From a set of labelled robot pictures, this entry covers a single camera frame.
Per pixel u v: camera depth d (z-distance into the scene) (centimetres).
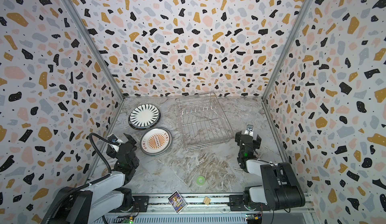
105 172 84
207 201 75
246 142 69
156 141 94
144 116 107
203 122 103
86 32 84
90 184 47
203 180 82
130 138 78
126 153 64
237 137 86
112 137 69
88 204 44
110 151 72
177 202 73
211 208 73
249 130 76
